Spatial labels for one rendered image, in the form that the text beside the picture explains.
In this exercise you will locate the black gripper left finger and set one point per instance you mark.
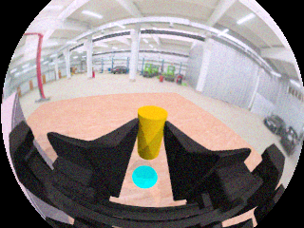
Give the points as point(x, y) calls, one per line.
point(107, 156)

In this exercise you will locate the cyan circle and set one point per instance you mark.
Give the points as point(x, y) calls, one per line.
point(145, 176)

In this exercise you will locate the yellow cylinder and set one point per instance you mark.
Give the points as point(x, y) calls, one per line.
point(150, 131)

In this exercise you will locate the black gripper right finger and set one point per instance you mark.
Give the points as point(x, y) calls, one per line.
point(190, 163)

